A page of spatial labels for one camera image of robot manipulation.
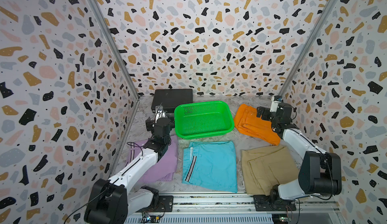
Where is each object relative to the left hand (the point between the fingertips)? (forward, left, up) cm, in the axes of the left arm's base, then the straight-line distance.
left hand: (160, 117), depth 82 cm
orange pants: (+11, -53, -19) cm, 58 cm away
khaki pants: (-22, -57, -20) cm, 64 cm away
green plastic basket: (+14, -24, -21) cm, 35 cm away
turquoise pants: (-19, -28, -20) cm, 39 cm away
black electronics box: (+34, +3, -21) cm, 40 cm away
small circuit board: (-43, +4, -22) cm, 49 cm away
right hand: (+8, -61, -3) cm, 61 cm away
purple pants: (-22, -2, -19) cm, 29 cm away
